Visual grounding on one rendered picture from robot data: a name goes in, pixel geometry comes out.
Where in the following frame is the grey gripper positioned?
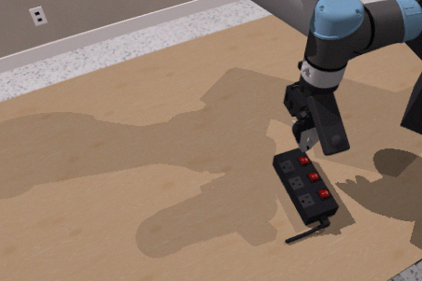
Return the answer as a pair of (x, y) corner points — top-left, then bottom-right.
(283, 74), (339, 153)

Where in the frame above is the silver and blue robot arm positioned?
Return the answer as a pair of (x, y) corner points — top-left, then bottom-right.
(251, 0), (422, 156)

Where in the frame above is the black power strip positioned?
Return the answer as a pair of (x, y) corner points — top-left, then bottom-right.
(273, 148), (339, 243)

